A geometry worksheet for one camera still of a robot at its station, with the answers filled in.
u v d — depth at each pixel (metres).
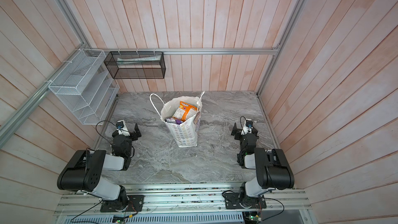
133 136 0.82
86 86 0.73
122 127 0.76
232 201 0.73
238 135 0.82
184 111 0.86
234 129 0.84
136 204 0.73
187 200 0.76
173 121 0.80
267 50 0.94
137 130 0.84
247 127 0.76
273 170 0.45
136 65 1.06
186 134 0.79
